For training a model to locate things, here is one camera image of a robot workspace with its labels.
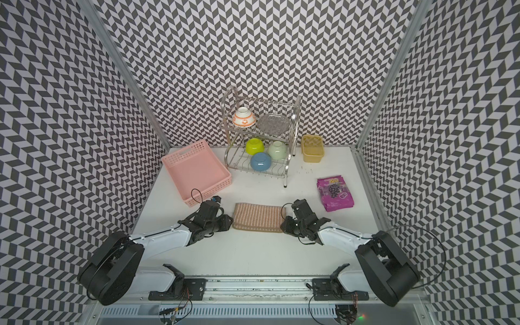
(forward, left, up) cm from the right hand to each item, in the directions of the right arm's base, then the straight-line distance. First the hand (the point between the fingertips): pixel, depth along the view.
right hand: (282, 230), depth 87 cm
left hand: (+4, +23, -1) cm, 24 cm away
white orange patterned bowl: (+39, +16, +30) cm, 52 cm away
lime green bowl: (+45, +13, +8) cm, 47 cm away
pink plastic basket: (+33, +45, 0) cm, 56 cm away
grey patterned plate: (+54, +3, +15) cm, 56 cm away
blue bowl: (+35, +10, +6) cm, 37 cm away
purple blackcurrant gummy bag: (+16, -25, +4) cm, 30 cm away
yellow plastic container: (+49, -20, 0) cm, 53 cm away
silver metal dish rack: (+30, +8, +30) cm, 43 cm away
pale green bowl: (+40, +1, +9) cm, 41 cm away
